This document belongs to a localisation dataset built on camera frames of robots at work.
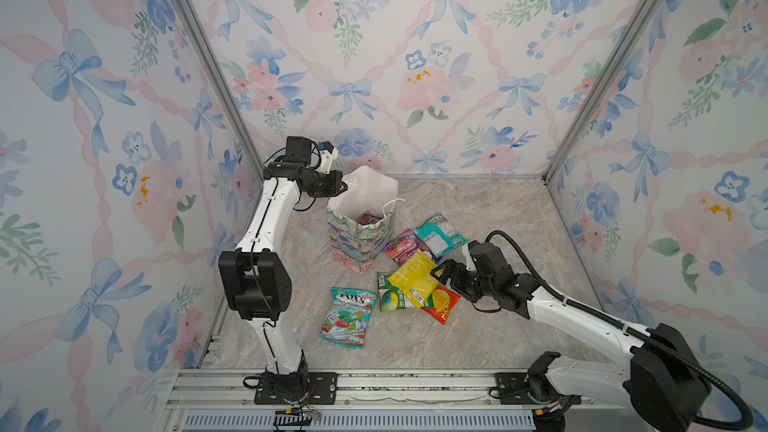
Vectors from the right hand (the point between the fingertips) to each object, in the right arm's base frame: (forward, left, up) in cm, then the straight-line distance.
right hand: (437, 277), depth 83 cm
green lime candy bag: (-3, +13, -7) cm, 15 cm away
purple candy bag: (+23, +21, -4) cm, 31 cm away
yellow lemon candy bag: (+2, +6, -5) cm, 8 cm away
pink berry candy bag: (+14, +10, -7) cm, 19 cm away
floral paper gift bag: (+26, +20, +7) cm, 33 cm away
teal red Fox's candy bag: (-9, +25, -6) cm, 27 cm away
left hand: (+22, +26, +15) cm, 37 cm away
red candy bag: (-4, -2, -8) cm, 9 cm away
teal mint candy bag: (+19, -3, -8) cm, 20 cm away
